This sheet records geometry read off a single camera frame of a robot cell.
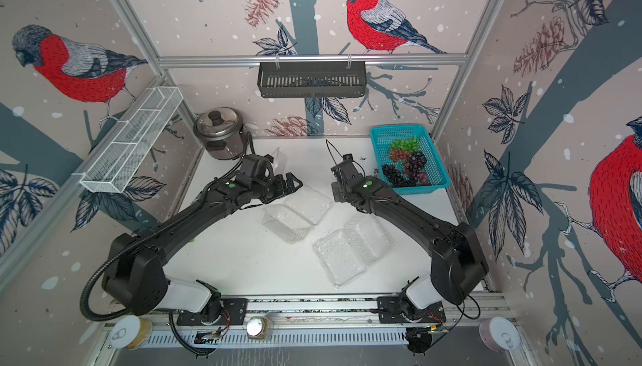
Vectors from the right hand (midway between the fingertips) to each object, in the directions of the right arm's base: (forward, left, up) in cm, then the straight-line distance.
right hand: (352, 183), depth 87 cm
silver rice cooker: (+23, +54, +4) cm, 58 cm away
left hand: (-4, +18, +4) cm, 19 cm away
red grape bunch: (+24, -21, -11) cm, 34 cm away
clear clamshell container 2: (-20, +2, -15) cm, 25 cm away
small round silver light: (-43, +25, -4) cm, 50 cm away
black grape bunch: (+11, -19, -11) cm, 25 cm away
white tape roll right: (-41, -40, -10) cm, 58 cm away
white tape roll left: (-45, +60, -8) cm, 75 cm away
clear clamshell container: (-8, +22, -14) cm, 27 cm away
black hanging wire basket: (+43, +17, +14) cm, 48 cm away
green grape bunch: (+30, -29, -11) cm, 43 cm away
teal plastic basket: (+11, -35, -10) cm, 38 cm away
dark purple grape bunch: (+15, -27, -8) cm, 32 cm away
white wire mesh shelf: (-7, +71, +17) cm, 73 cm away
